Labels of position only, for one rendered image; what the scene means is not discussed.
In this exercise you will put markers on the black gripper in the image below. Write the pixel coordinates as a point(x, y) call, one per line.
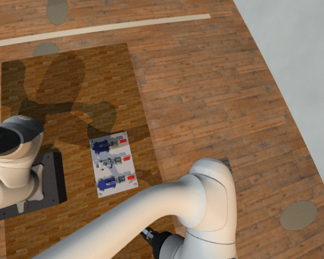
point(155, 239)

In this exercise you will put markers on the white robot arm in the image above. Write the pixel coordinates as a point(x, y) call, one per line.
point(204, 201)

